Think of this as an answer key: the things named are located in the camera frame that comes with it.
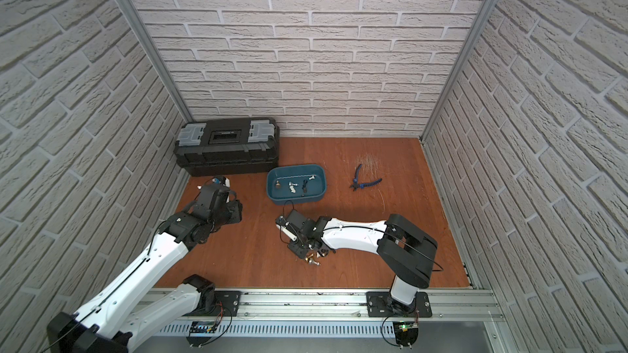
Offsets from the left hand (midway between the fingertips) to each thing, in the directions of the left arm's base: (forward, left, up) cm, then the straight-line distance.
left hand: (240, 202), depth 79 cm
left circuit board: (-34, +9, -18) cm, 40 cm away
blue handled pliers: (+18, -43, -15) cm, 48 cm away
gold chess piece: (+16, -9, -14) cm, 23 cm away
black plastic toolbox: (+23, +9, +2) cm, 25 cm away
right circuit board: (-35, -53, -16) cm, 65 cm away
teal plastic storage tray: (+16, -26, -14) cm, 33 cm away
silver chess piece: (+15, -15, -14) cm, 25 cm away
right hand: (-8, -20, -13) cm, 25 cm away
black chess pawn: (+15, -21, -14) cm, 29 cm away
